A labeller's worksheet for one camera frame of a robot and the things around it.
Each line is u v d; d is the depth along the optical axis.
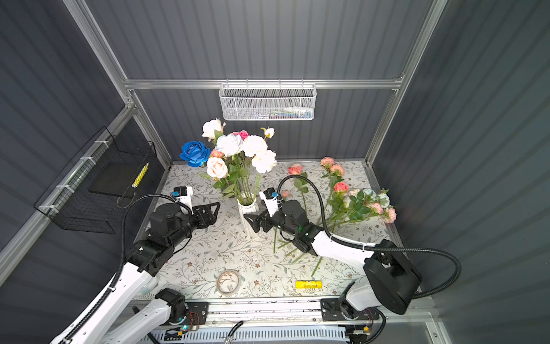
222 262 0.85
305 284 0.78
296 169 1.12
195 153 0.56
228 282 0.81
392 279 0.44
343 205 0.99
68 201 0.63
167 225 0.53
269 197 0.67
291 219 0.61
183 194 0.63
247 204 0.75
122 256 0.84
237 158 0.62
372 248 0.47
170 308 0.62
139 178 0.77
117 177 0.77
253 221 0.71
